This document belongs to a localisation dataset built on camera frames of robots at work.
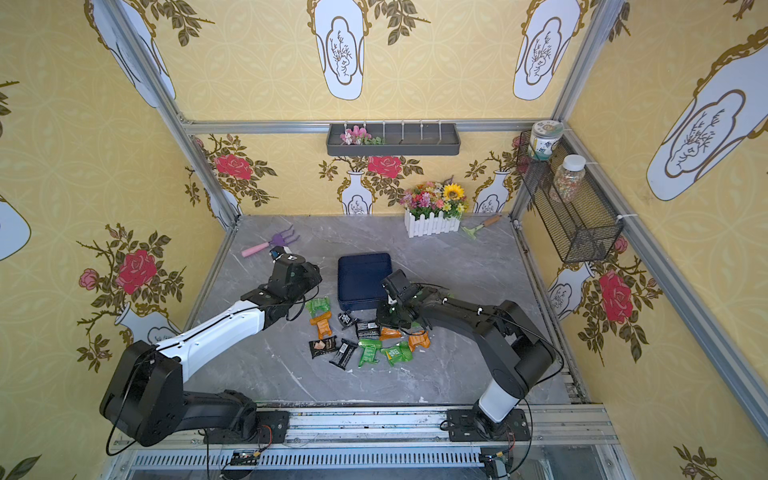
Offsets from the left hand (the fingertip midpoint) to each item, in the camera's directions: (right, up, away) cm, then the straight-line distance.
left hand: (306, 268), depth 89 cm
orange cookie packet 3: (+34, -21, -1) cm, 40 cm away
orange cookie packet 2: (+5, -18, +2) cm, 18 cm away
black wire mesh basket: (+76, +15, -6) cm, 78 cm away
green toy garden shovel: (+57, +12, +28) cm, 65 cm away
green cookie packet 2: (+27, -24, -4) cm, 37 cm away
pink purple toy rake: (-18, +9, +27) cm, 34 cm away
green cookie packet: (+19, -24, -3) cm, 31 cm away
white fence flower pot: (+40, +20, +18) cm, 48 cm away
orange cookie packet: (+24, -20, +1) cm, 31 cm away
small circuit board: (-11, -45, -16) cm, 49 cm away
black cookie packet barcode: (+12, -24, -3) cm, 27 cm away
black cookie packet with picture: (+5, -22, -2) cm, 23 cm away
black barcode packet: (+19, -18, -1) cm, 26 cm away
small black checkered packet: (+11, -16, +2) cm, 19 cm away
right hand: (+22, -14, +2) cm, 26 cm away
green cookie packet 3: (+3, -12, +5) cm, 13 cm away
